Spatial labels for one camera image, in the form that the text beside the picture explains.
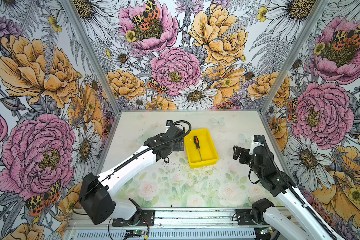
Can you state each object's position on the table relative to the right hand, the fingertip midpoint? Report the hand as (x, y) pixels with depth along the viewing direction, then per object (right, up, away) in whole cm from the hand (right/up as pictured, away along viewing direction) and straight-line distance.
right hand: (242, 152), depth 78 cm
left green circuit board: (-50, -36, -7) cm, 62 cm away
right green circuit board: (+9, -35, -6) cm, 37 cm away
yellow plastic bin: (-19, -2, +21) cm, 28 cm away
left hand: (-37, +3, +3) cm, 37 cm away
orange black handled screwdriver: (-21, +2, +24) cm, 32 cm away
